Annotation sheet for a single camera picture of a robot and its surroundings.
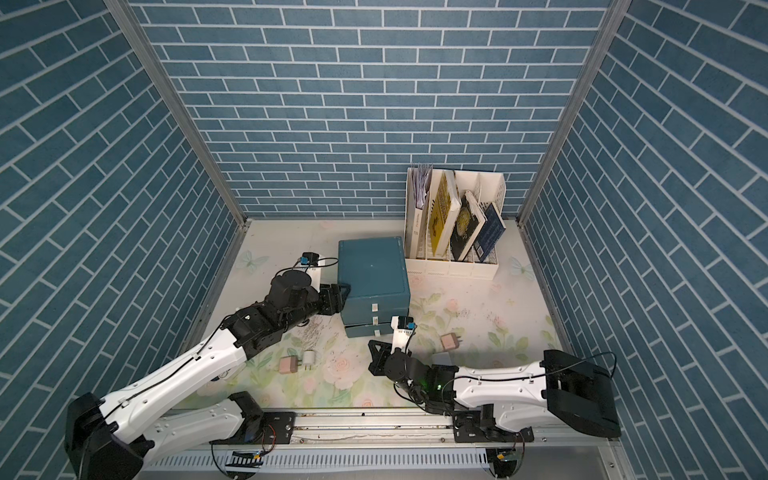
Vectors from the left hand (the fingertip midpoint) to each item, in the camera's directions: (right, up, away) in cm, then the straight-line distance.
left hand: (350, 290), depth 75 cm
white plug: (-13, -20, +8) cm, 25 cm away
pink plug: (-18, -22, +7) cm, 29 cm away
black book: (+36, +18, +23) cm, 46 cm away
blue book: (+44, +16, +26) cm, 54 cm away
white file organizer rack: (+43, +31, +28) cm, 60 cm away
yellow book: (+27, +24, +18) cm, 40 cm away
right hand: (+5, -15, 0) cm, 16 cm away
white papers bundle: (+20, +33, +16) cm, 41 cm away
